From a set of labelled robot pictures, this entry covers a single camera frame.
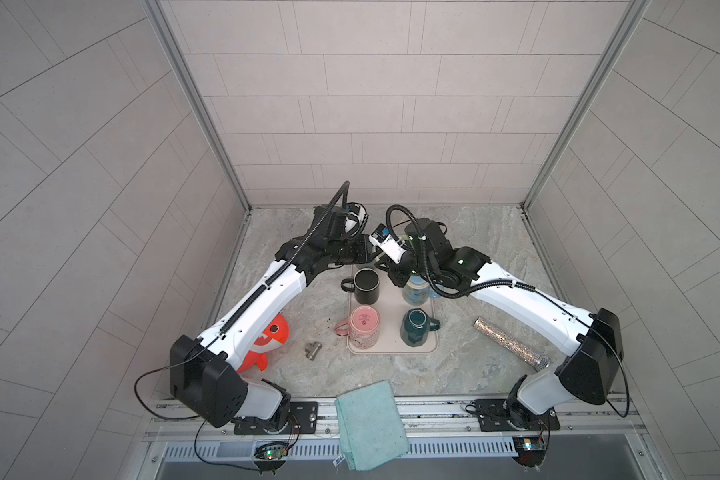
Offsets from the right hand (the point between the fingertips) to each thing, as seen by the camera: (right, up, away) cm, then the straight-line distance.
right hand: (376, 263), depth 74 cm
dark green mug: (+10, -17, +2) cm, 20 cm away
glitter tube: (+38, -24, +5) cm, 45 cm away
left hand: (+3, +4, -1) cm, 5 cm away
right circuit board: (+36, -43, -6) cm, 56 cm away
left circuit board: (-23, -40, -10) cm, 47 cm away
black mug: (-3, -7, +11) cm, 13 cm away
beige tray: (+5, -20, +13) cm, 24 cm away
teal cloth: (-1, -38, -5) cm, 39 cm away
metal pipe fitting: (-17, -24, +6) cm, 31 cm away
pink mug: (-4, -16, +1) cm, 17 cm away
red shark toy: (-26, -20, +3) cm, 33 cm away
